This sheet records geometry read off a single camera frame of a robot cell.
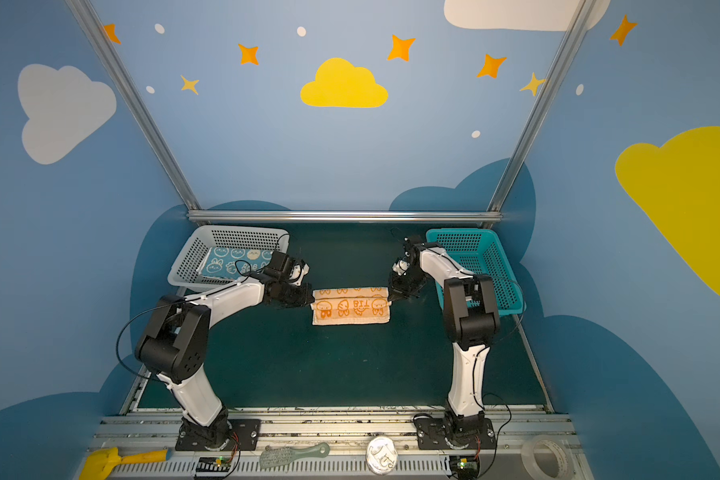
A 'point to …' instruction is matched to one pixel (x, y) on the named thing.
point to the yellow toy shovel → (102, 462)
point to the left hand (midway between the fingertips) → (312, 296)
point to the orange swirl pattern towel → (351, 306)
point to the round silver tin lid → (382, 455)
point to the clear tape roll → (534, 470)
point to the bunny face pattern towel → (232, 262)
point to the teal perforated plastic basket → (477, 251)
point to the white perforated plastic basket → (204, 238)
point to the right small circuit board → (465, 466)
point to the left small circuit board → (213, 464)
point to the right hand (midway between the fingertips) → (393, 295)
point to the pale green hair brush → (275, 457)
